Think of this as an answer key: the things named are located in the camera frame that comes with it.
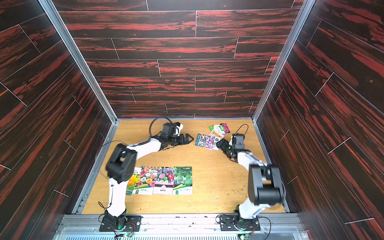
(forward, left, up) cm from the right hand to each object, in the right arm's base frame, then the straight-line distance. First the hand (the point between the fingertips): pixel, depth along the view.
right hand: (223, 145), depth 96 cm
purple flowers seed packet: (+6, +9, -5) cm, 12 cm away
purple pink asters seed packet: (-23, +36, -7) cm, 43 cm away
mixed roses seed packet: (-24, +47, -7) cm, 53 cm away
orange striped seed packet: (+11, +2, -6) cm, 13 cm away
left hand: (+2, +21, +3) cm, 22 cm away
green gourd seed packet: (-22, +25, -7) cm, 34 cm away
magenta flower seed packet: (+21, -2, -6) cm, 22 cm away
